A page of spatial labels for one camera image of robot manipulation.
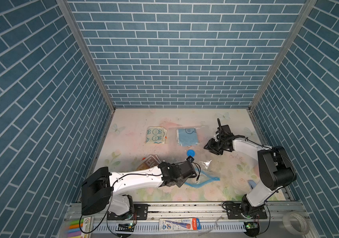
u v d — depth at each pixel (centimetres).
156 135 102
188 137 101
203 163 90
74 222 70
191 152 94
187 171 58
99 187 44
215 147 84
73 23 75
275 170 47
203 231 70
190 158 69
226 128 77
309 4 70
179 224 69
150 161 89
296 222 73
